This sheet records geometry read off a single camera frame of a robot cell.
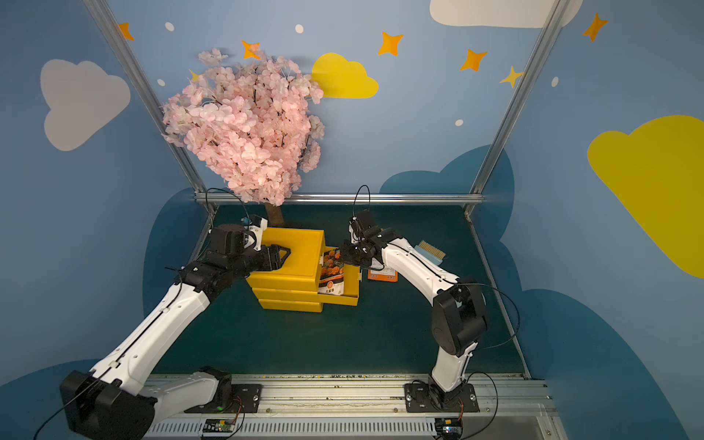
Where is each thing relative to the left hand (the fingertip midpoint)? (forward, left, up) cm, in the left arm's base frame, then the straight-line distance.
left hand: (282, 249), depth 78 cm
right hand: (+4, -18, -8) cm, 20 cm away
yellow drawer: (+1, -20, -17) cm, 26 cm away
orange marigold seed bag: (-1, -13, -13) cm, 19 cm away
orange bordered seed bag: (+6, -33, -23) cm, 41 cm away
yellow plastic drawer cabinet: (-8, -4, -7) cm, 11 cm away
